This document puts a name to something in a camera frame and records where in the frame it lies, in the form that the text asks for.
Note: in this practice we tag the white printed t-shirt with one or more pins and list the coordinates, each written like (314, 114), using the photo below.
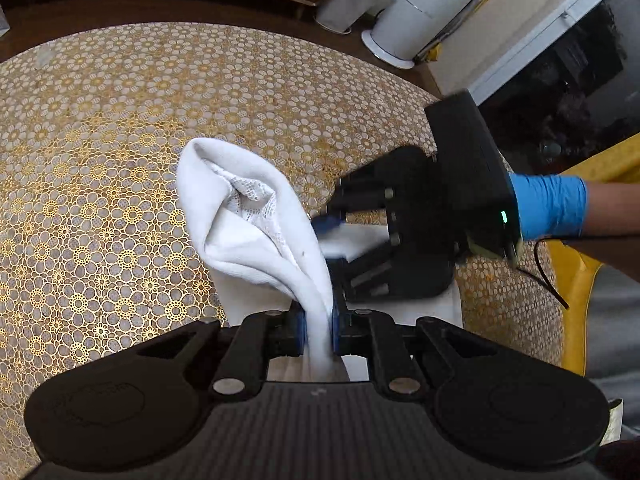
(248, 226)

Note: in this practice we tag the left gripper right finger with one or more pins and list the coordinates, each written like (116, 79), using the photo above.
(405, 362)

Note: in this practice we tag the blue gloved right hand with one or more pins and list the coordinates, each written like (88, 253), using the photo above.
(550, 206)

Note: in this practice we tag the right forearm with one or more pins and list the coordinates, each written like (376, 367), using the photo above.
(612, 209)

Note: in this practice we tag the white tower air purifier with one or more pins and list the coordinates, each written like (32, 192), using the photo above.
(406, 27)

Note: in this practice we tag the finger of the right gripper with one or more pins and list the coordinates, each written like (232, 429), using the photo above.
(391, 182)
(380, 274)

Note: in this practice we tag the yellow chair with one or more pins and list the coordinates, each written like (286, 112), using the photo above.
(575, 272)

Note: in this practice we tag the gold floral lace tablecloth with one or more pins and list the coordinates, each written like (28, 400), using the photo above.
(94, 251)

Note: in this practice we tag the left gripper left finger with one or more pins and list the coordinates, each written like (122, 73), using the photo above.
(231, 363)

